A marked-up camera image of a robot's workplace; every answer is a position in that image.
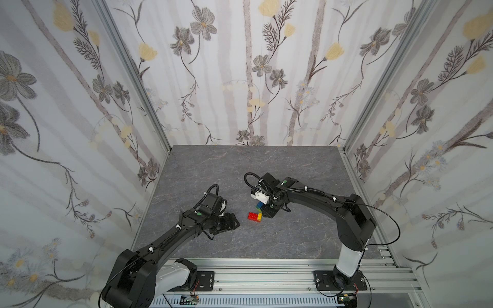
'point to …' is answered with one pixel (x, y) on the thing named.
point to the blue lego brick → (259, 205)
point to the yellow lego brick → (259, 217)
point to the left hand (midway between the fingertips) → (236, 224)
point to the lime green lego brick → (259, 210)
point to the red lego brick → (253, 216)
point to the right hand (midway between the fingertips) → (269, 206)
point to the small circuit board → (189, 300)
